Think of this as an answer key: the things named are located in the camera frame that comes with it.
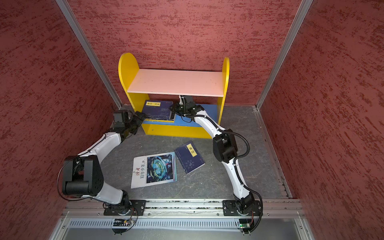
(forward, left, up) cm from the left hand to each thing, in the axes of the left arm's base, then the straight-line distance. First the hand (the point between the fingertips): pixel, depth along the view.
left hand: (143, 121), depth 91 cm
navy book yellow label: (-16, -29, -15) cm, 36 cm away
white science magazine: (-25, -8, -16) cm, 30 cm away
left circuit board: (-51, +3, -17) cm, 54 cm away
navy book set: (+7, -8, +4) cm, 11 cm away
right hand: (+7, -16, +3) cm, 18 cm away
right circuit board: (-51, -58, -16) cm, 79 cm away
